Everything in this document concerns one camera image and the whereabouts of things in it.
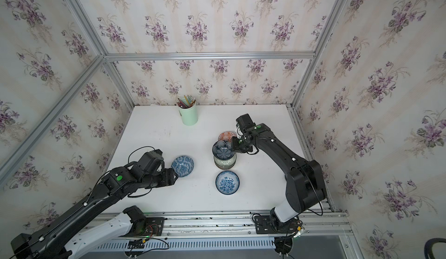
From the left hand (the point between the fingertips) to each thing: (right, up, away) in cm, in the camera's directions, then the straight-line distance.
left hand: (174, 180), depth 73 cm
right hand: (+27, +12, +12) cm, 31 cm away
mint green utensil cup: (0, +28, +33) cm, 43 cm away
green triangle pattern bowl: (+22, +3, +16) cm, 27 cm away
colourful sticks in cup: (0, +38, +31) cm, 49 cm away
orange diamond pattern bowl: (+23, +16, +28) cm, 40 cm away
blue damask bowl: (-1, +2, +18) cm, 18 cm away
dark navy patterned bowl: (+20, +11, +13) cm, 27 cm away
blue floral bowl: (+23, -6, +13) cm, 27 cm away
